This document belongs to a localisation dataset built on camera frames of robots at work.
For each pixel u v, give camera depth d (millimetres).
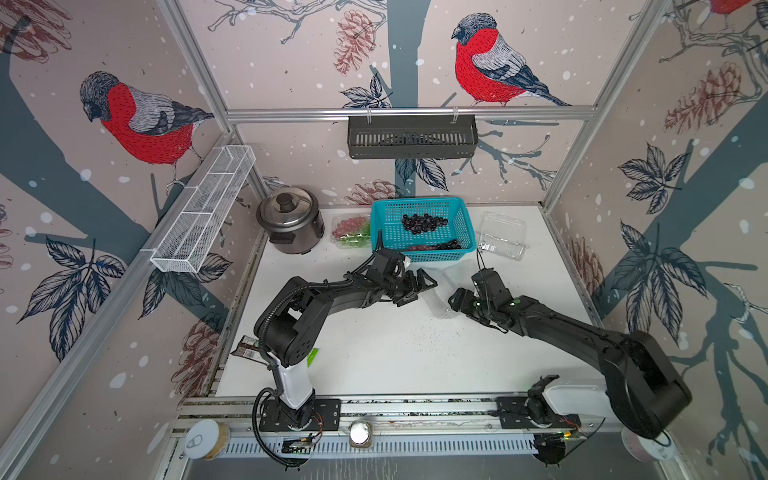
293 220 949
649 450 646
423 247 1010
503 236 1124
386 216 1138
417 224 1104
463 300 794
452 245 1037
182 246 708
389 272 766
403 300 875
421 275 817
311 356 832
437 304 878
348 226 1082
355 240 1039
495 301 674
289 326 482
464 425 728
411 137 1041
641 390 415
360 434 624
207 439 665
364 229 1074
